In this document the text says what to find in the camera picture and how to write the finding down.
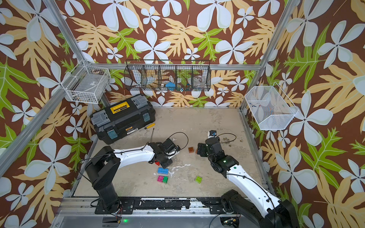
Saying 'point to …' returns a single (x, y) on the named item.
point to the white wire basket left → (86, 84)
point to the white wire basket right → (271, 107)
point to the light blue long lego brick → (163, 171)
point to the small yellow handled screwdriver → (151, 125)
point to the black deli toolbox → (121, 117)
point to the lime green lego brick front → (198, 179)
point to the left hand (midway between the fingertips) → (169, 159)
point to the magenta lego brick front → (160, 179)
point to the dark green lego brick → (165, 179)
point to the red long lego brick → (158, 163)
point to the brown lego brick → (191, 149)
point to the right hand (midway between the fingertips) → (202, 144)
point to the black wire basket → (168, 75)
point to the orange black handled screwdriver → (151, 134)
